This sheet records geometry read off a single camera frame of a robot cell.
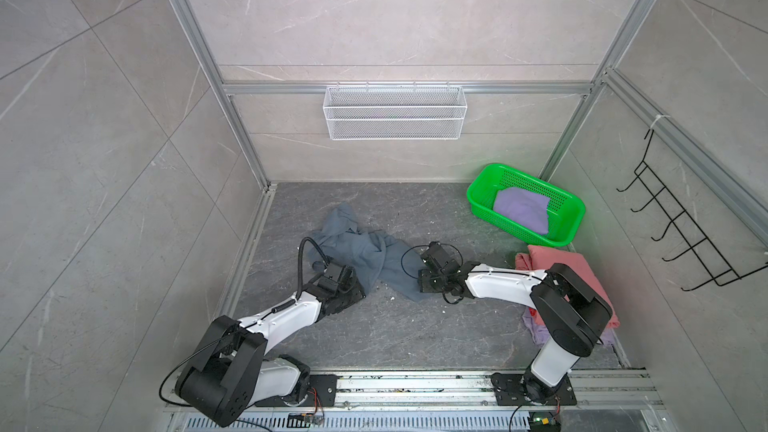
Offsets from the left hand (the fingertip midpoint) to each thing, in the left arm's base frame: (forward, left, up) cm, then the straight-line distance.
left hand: (360, 285), depth 90 cm
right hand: (+3, -20, -2) cm, 21 cm away
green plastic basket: (+25, -75, +1) cm, 79 cm away
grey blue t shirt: (+8, -5, +2) cm, 10 cm away
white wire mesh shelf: (+50, -12, +27) cm, 59 cm away
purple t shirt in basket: (+28, -60, +1) cm, 66 cm away
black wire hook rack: (-14, -75, +31) cm, 83 cm away
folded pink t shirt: (+5, -57, +4) cm, 58 cm away
